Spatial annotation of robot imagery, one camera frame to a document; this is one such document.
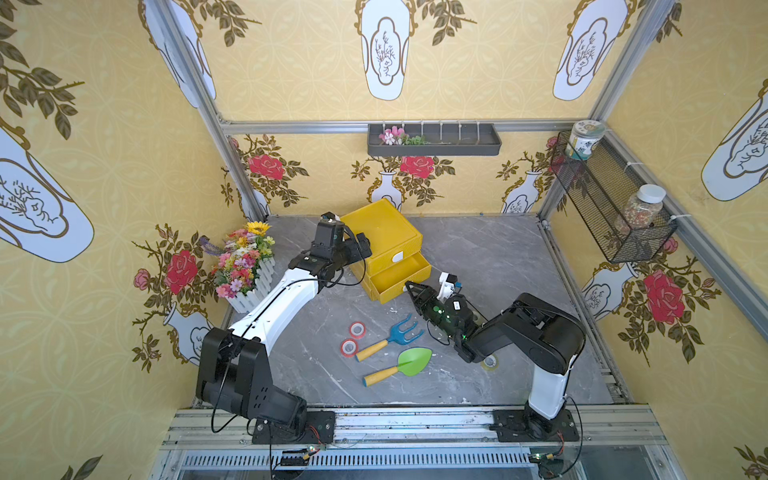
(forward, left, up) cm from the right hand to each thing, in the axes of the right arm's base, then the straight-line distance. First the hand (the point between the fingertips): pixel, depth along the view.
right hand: (411, 280), depth 89 cm
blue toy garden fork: (-13, +4, -12) cm, 18 cm away
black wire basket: (+25, -56, +15) cm, 64 cm away
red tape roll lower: (-17, +18, -11) cm, 27 cm away
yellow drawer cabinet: (+4, +4, +10) cm, 11 cm away
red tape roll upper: (-12, +16, -10) cm, 22 cm away
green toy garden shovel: (-20, 0, -11) cm, 23 cm away
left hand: (+6, +19, +8) cm, 22 cm away
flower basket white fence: (-1, +48, +5) cm, 49 cm away
